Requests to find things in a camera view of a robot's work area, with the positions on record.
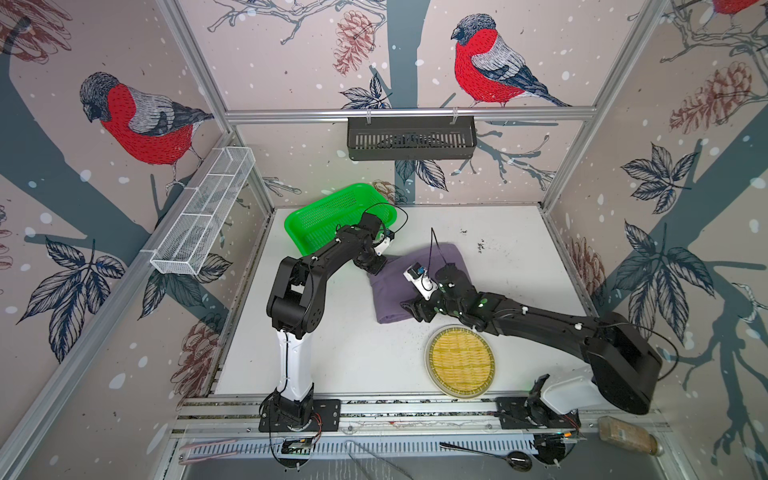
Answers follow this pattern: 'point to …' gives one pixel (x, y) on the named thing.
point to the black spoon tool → (517, 460)
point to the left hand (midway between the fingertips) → (376, 265)
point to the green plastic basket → (317, 222)
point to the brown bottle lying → (613, 429)
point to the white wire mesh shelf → (199, 219)
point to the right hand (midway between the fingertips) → (406, 299)
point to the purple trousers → (389, 287)
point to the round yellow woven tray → (461, 360)
